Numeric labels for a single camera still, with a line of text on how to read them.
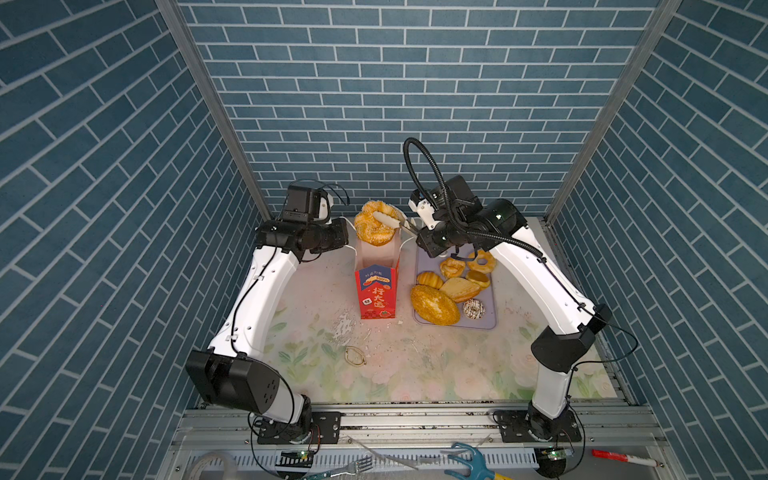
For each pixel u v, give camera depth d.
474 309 0.93
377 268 0.75
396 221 0.76
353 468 0.68
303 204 0.56
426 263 1.05
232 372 0.39
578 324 0.44
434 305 0.89
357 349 0.87
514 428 0.74
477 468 0.68
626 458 0.69
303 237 0.51
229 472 0.66
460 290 0.94
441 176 0.54
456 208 0.50
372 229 0.79
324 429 0.74
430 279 0.98
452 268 1.02
